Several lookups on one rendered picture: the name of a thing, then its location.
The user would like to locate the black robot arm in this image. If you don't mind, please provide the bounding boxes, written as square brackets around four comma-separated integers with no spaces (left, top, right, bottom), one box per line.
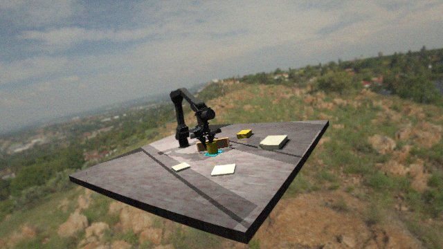
[170,88,215,148]

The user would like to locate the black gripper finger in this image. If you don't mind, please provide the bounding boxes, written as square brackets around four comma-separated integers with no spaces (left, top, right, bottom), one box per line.
[206,134,216,143]
[196,137,207,149]

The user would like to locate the yellow block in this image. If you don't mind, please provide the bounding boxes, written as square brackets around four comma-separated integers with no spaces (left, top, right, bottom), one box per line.
[237,130,252,138]

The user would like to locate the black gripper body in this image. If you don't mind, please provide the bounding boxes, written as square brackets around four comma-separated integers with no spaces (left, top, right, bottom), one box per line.
[190,121,222,139]

